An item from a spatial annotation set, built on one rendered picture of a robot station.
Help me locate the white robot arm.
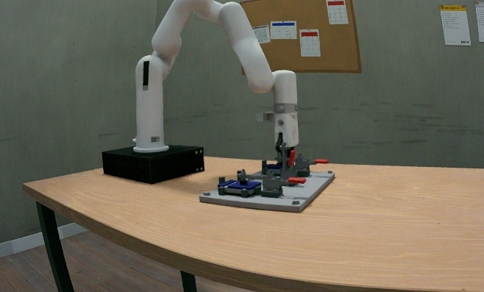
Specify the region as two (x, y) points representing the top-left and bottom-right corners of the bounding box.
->
(132, 0), (298, 153)

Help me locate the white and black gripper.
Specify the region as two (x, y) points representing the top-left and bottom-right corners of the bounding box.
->
(274, 113), (299, 157)

